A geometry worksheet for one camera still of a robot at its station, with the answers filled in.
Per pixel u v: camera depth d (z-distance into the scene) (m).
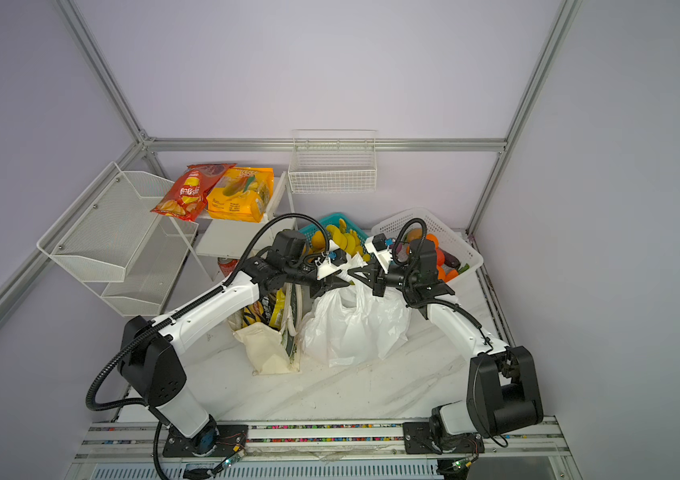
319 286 0.68
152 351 0.43
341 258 0.65
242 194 0.76
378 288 0.70
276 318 0.80
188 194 0.80
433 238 1.12
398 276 0.69
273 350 0.78
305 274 0.67
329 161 1.07
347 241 1.01
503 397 0.42
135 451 0.73
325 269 0.68
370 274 0.71
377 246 0.67
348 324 0.77
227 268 0.98
